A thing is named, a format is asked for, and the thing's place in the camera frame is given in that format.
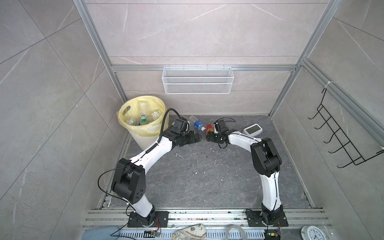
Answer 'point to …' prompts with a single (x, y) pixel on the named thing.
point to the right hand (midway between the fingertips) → (210, 136)
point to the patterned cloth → (195, 232)
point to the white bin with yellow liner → (143, 136)
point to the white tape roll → (237, 227)
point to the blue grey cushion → (100, 233)
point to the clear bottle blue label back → (197, 124)
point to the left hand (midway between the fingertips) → (196, 135)
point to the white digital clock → (253, 130)
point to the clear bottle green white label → (155, 115)
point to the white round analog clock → (311, 232)
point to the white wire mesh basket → (197, 80)
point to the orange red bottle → (209, 127)
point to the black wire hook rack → (339, 136)
